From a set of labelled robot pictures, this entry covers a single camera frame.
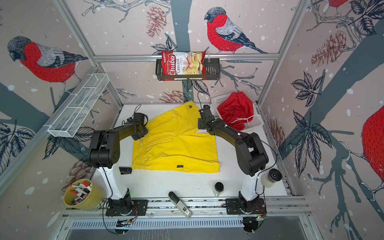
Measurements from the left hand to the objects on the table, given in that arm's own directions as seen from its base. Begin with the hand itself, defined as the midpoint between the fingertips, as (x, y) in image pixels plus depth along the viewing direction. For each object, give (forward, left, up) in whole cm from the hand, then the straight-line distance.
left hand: (141, 132), depth 102 cm
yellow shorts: (-7, -23, 0) cm, 24 cm away
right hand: (0, -41, +8) cm, 42 cm away
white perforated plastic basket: (+2, -78, +7) cm, 79 cm away
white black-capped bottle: (-34, -77, +10) cm, 84 cm away
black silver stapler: (-44, -29, +3) cm, 53 cm away
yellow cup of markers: (-41, +15, +8) cm, 44 cm away
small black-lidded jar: (-38, -49, +6) cm, 62 cm away
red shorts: (+16, -69, +4) cm, 71 cm away
